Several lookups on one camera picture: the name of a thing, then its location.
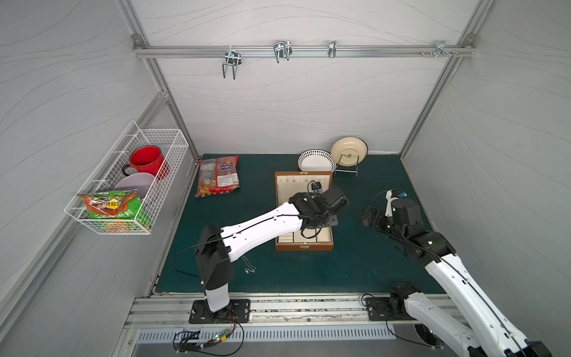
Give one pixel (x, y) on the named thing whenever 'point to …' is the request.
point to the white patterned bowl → (316, 160)
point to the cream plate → (349, 151)
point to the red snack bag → (218, 175)
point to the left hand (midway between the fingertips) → (331, 219)
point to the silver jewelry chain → (252, 268)
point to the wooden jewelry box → (288, 184)
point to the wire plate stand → (345, 170)
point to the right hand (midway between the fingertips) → (372, 212)
